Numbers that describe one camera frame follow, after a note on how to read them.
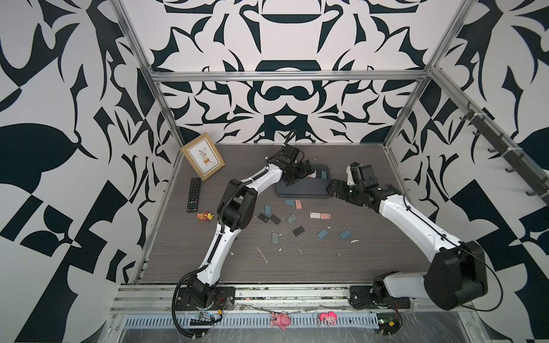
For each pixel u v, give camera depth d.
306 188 0.92
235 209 0.61
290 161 0.83
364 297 0.74
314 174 1.07
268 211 0.94
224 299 0.73
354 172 0.68
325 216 0.94
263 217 0.94
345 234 0.88
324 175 1.06
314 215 0.94
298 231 0.90
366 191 0.64
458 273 0.41
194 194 0.99
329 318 0.70
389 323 0.71
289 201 0.97
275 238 0.87
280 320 0.68
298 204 0.97
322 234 0.89
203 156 1.03
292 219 0.94
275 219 0.94
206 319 0.69
